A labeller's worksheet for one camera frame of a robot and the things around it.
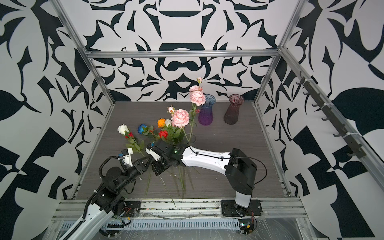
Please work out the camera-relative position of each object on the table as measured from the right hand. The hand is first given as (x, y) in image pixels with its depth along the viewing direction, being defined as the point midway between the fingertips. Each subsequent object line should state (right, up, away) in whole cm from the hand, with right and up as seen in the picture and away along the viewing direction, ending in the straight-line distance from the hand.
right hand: (152, 169), depth 75 cm
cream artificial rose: (+3, +23, +26) cm, 35 cm away
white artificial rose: (-15, +19, +3) cm, 25 cm away
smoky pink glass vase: (+45, +27, +24) cm, 58 cm away
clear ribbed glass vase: (+19, +14, +5) cm, 24 cm away
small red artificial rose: (+1, +16, +22) cm, 27 cm away
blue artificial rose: (-14, +18, +24) cm, 33 cm away
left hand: (0, +7, +1) cm, 7 cm away
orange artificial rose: (-2, +22, +28) cm, 36 cm away
